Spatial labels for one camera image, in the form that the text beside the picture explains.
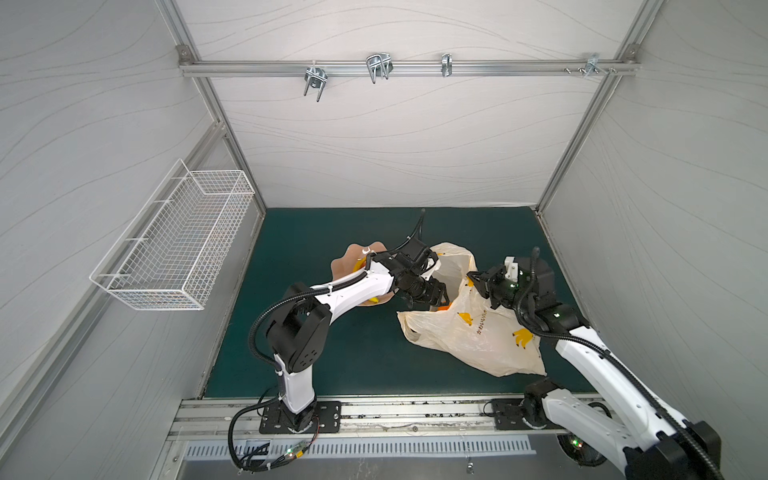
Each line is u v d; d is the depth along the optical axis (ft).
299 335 1.52
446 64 2.57
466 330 2.34
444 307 2.35
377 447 2.31
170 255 2.23
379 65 2.51
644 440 1.34
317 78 2.62
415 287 2.36
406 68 2.57
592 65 2.51
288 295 1.56
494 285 2.24
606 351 1.57
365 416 2.46
